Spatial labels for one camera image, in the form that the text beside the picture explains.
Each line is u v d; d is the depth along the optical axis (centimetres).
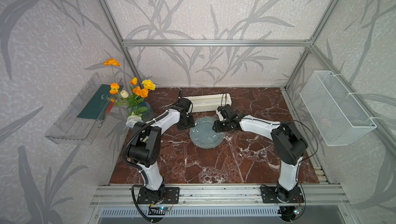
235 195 75
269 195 73
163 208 71
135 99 78
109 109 69
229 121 73
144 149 48
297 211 69
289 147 49
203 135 93
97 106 69
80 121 68
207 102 112
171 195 72
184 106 77
